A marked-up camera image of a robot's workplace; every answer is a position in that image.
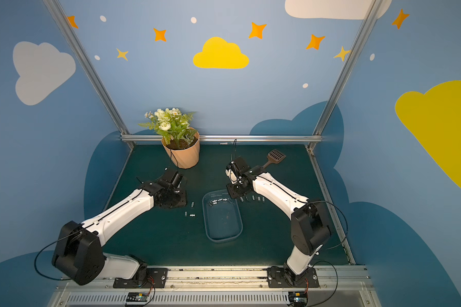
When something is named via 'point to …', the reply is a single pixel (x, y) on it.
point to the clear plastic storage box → (223, 221)
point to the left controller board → (137, 297)
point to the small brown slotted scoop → (274, 157)
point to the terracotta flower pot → (185, 153)
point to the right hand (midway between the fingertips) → (234, 190)
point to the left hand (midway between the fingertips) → (185, 198)
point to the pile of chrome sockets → (215, 201)
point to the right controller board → (298, 299)
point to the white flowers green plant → (173, 125)
